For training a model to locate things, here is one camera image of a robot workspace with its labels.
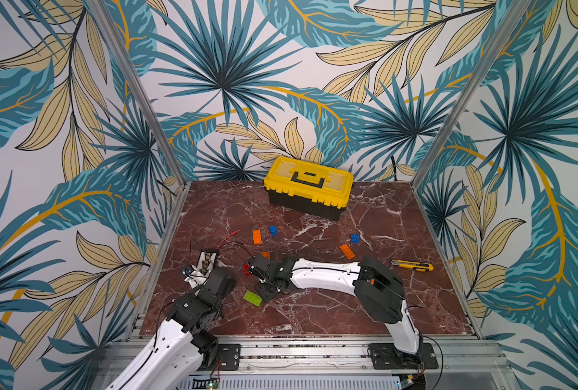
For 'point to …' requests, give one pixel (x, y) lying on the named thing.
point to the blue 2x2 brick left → (273, 230)
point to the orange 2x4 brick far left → (256, 236)
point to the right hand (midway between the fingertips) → (263, 289)
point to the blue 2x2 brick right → (355, 238)
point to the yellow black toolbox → (309, 187)
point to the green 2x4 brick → (252, 298)
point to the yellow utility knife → (419, 266)
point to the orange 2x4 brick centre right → (347, 251)
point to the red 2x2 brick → (246, 269)
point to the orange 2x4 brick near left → (265, 254)
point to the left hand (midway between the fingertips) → (218, 287)
